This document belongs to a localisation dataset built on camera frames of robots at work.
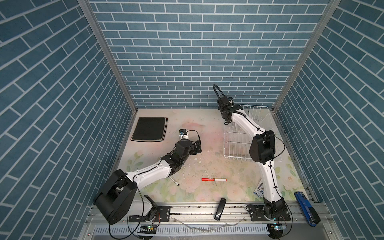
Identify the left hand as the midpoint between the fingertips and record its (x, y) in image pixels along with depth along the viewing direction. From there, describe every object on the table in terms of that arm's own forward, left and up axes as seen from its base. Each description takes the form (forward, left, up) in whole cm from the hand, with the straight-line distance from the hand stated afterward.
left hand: (195, 142), depth 86 cm
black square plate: (+17, +32, -11) cm, 38 cm away
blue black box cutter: (-35, -56, -10) cm, 67 cm away
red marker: (-18, -11, -12) cm, 24 cm away
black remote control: (-33, -12, -10) cm, 37 cm away
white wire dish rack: (+8, -29, -13) cm, 33 cm away
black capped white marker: (-18, +12, -14) cm, 25 cm away
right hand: (+22, -27, +2) cm, 34 cm away
